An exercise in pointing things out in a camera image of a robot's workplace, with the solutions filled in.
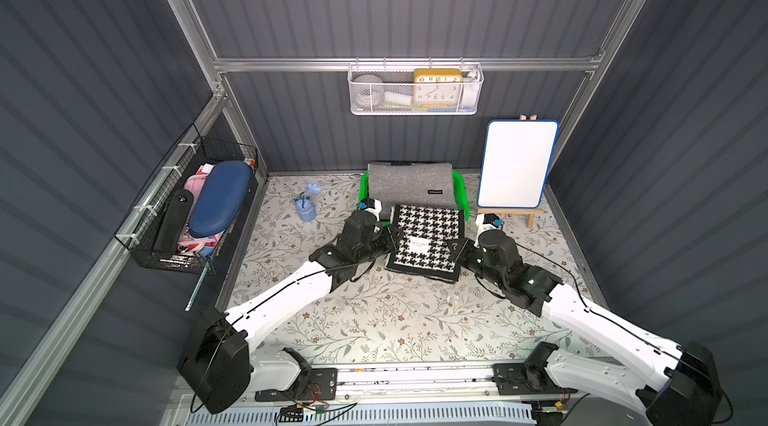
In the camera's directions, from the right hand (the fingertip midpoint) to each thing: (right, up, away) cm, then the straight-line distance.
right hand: (453, 239), depth 77 cm
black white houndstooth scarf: (-8, -2, 0) cm, 8 cm away
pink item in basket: (-60, +1, -12) cm, 62 cm away
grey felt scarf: (-9, +16, +25) cm, 31 cm away
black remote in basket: (-63, +6, -13) cm, 65 cm away
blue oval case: (-56, +11, -9) cm, 57 cm away
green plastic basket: (+8, +11, +25) cm, 28 cm away
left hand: (-12, +1, 0) cm, 12 cm away
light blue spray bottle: (-46, +8, +24) cm, 52 cm away
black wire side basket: (-68, +4, -16) cm, 70 cm away
